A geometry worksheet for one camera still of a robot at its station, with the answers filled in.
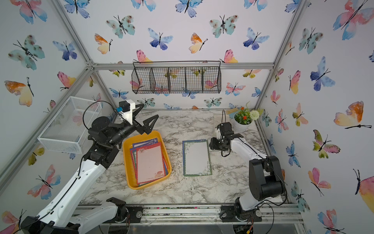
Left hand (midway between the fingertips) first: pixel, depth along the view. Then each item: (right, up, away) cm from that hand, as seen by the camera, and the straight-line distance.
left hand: (149, 109), depth 62 cm
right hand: (+32, -18, +28) cm, 46 cm away
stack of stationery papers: (-20, -26, +33) cm, 46 cm away
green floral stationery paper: (+21, -30, +31) cm, 48 cm away
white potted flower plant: (+51, -2, +33) cm, 61 cm away
